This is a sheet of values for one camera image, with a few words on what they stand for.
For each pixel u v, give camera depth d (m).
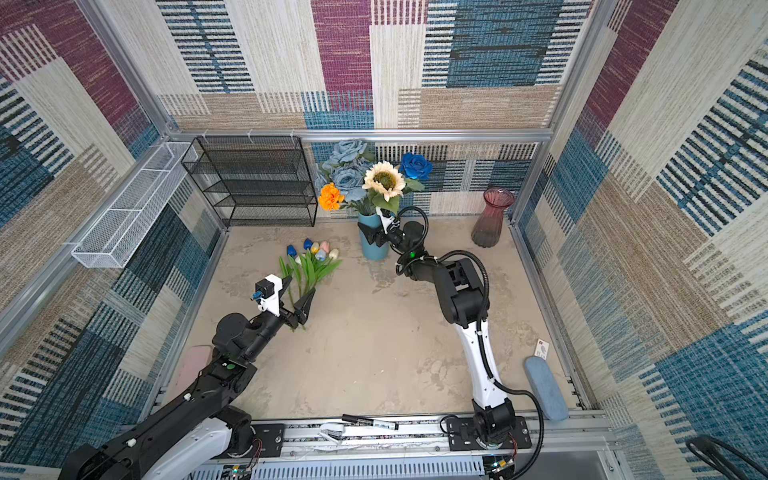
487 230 1.05
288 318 0.67
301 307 0.68
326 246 1.09
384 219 0.88
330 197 0.81
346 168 0.86
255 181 1.11
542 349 0.86
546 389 0.79
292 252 1.08
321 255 1.06
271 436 0.74
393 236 0.92
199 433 0.58
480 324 0.63
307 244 1.11
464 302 0.63
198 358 0.85
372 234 0.91
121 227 0.73
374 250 1.04
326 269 1.04
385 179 0.73
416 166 0.69
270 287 0.63
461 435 0.73
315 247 1.09
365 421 0.76
